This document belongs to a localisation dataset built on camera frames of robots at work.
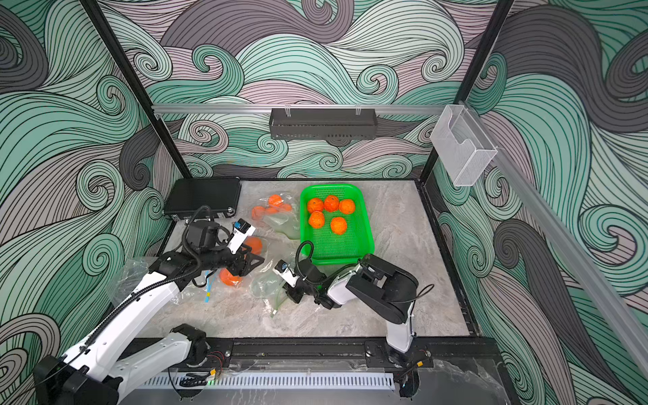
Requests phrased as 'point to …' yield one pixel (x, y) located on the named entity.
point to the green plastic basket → (331, 249)
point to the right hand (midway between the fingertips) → (280, 285)
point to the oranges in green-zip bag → (229, 279)
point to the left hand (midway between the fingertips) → (253, 247)
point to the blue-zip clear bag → (202, 290)
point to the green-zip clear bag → (261, 281)
